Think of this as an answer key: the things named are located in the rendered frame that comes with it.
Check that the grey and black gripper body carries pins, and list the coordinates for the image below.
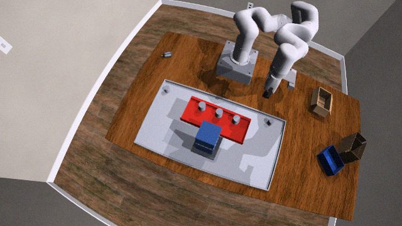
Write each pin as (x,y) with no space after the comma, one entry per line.
(271,81)

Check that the blue open bin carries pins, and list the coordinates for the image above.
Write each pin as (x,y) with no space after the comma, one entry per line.
(330,160)

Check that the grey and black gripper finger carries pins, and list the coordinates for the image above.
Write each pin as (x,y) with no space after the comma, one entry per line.
(267,94)

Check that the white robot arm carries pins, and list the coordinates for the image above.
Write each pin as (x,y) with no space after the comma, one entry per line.
(291,36)

